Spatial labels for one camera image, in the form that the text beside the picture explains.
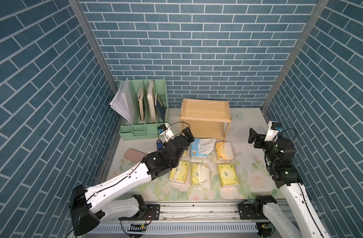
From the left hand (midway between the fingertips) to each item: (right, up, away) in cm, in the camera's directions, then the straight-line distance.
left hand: (190, 133), depth 71 cm
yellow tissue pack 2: (+6, -24, +11) cm, 27 cm away
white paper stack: (-41, +17, +19) cm, 48 cm away
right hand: (+36, +2, +1) cm, 36 cm away
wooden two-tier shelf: (+10, +7, +16) cm, 20 cm away
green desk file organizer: (-33, +1, +30) cm, 45 cm away
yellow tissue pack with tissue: (-3, -15, +20) cm, 26 cm away
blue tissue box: (+7, -10, +20) cm, 24 cm away
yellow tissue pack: (-6, -24, +13) cm, 27 cm away
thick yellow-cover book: (-25, +20, +22) cm, 39 cm away
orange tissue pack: (+22, -13, +22) cm, 34 cm away
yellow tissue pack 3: (+21, -24, +11) cm, 34 cm away
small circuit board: (-26, -47, +1) cm, 53 cm away
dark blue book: (-23, +15, +40) cm, 49 cm away
